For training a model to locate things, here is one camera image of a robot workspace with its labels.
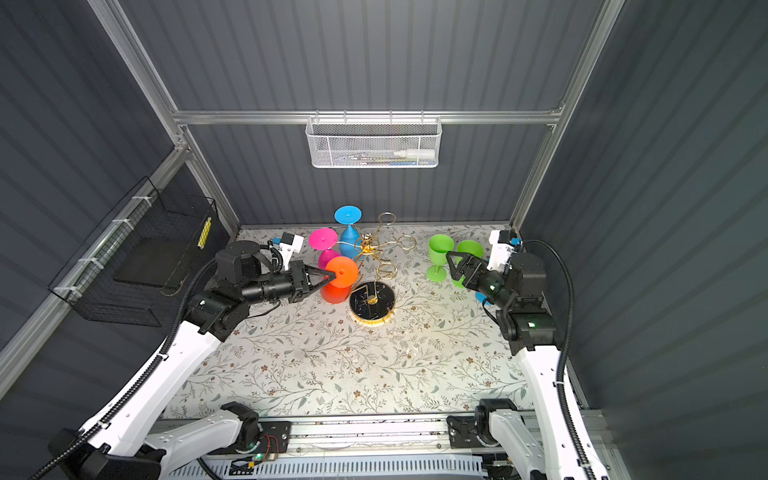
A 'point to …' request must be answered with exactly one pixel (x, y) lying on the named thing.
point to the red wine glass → (338, 290)
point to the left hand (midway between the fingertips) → (337, 281)
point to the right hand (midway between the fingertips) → (464, 258)
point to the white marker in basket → (413, 153)
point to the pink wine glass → (324, 240)
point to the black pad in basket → (156, 261)
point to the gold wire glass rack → (372, 302)
